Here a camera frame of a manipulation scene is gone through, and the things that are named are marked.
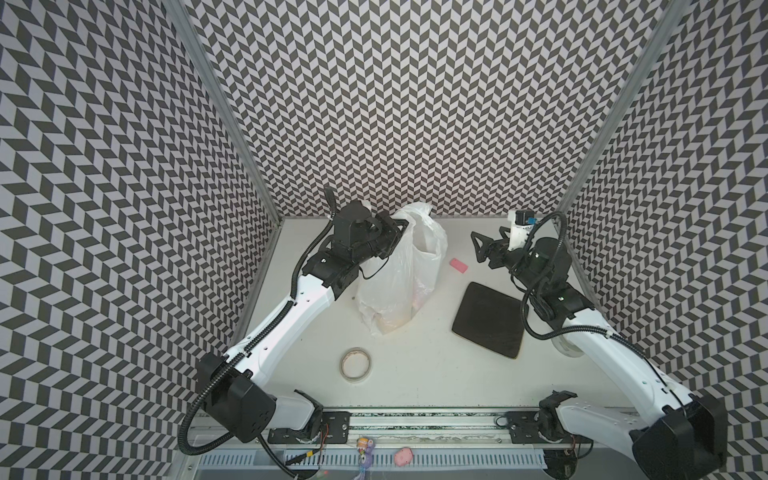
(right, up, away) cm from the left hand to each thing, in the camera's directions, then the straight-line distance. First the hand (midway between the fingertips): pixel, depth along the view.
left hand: (413, 221), depth 70 cm
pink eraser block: (+19, -14, +34) cm, 42 cm away
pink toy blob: (-2, -54, -3) cm, 54 cm away
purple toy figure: (-11, -52, -3) cm, 54 cm away
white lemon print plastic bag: (-5, -17, +9) cm, 20 cm away
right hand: (+18, -4, +5) cm, 19 cm away
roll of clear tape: (-15, -39, +14) cm, 44 cm away
